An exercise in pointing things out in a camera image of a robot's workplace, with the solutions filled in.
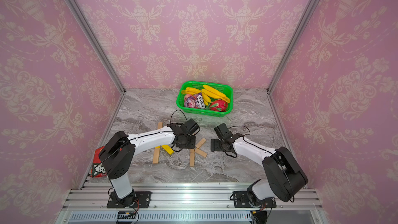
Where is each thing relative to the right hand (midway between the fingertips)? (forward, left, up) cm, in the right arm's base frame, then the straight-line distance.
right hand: (216, 147), depth 89 cm
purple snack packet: (+32, +11, +5) cm, 34 cm away
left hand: (+1, +13, +1) cm, 13 cm away
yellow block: (+1, +28, 0) cm, 28 cm away
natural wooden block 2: (-3, +34, -1) cm, 35 cm away
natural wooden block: (+17, +35, 0) cm, 39 cm away
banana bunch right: (+38, +2, +6) cm, 39 cm away
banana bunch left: (+41, +14, +6) cm, 44 cm away
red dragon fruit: (+25, -4, +7) cm, 27 cm away
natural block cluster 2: (-2, +9, -2) cm, 9 cm away
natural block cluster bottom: (-6, +14, -1) cm, 15 cm away
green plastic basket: (+39, -12, +7) cm, 42 cm away
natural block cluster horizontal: (-1, +14, -1) cm, 14 cm away
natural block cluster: (+4, +9, -1) cm, 10 cm away
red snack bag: (-10, +62, +3) cm, 63 cm away
